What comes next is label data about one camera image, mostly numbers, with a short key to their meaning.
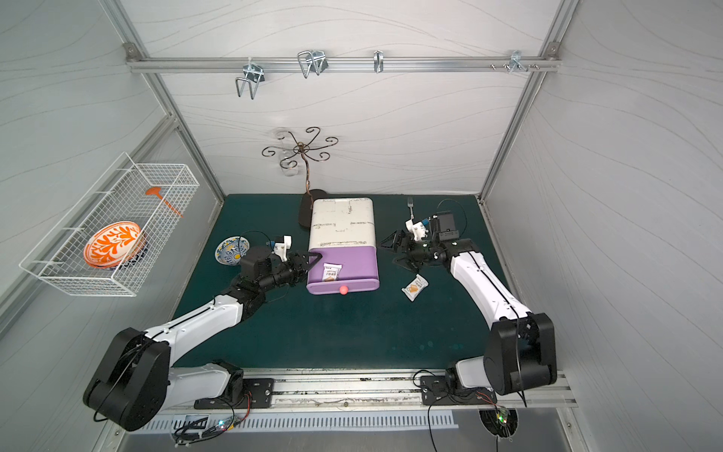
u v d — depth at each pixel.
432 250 0.66
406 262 0.74
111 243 0.64
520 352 0.42
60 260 0.57
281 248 0.78
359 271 0.80
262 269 0.66
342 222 0.84
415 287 0.93
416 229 0.78
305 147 0.93
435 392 0.73
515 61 0.77
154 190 0.79
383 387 0.76
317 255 0.80
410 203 1.19
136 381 0.41
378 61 0.73
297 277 0.74
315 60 0.77
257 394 0.73
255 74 0.78
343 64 0.79
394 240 0.72
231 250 1.01
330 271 0.80
